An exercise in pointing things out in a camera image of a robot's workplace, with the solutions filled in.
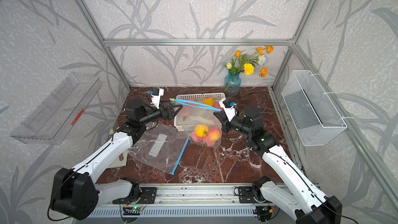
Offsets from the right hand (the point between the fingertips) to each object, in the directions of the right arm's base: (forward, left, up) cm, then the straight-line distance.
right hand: (215, 112), depth 70 cm
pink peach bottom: (-4, +4, -21) cm, 22 cm away
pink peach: (-3, +1, -16) cm, 16 cm away
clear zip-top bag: (-3, +31, -30) cm, 44 cm away
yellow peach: (-1, +7, -16) cm, 18 cm away
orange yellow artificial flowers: (+39, -21, -2) cm, 44 cm away
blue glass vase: (+39, -14, -20) cm, 46 cm away
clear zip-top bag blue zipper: (-2, -1, -9) cm, 9 cm away
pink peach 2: (-1, +11, -24) cm, 26 cm away
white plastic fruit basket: (+16, +15, -28) cm, 36 cm away
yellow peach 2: (+27, +3, -26) cm, 38 cm away
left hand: (+5, +18, -1) cm, 19 cm away
